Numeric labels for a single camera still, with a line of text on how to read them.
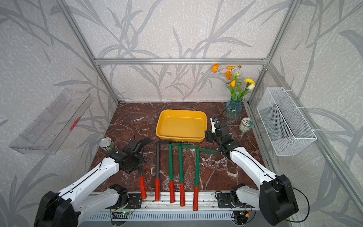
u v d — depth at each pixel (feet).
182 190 2.47
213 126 2.47
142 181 2.41
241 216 2.50
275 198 1.30
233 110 3.34
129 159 1.98
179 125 3.48
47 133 2.15
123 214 2.33
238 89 3.13
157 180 2.58
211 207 2.37
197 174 2.66
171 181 2.59
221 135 2.06
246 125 3.15
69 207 1.28
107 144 2.94
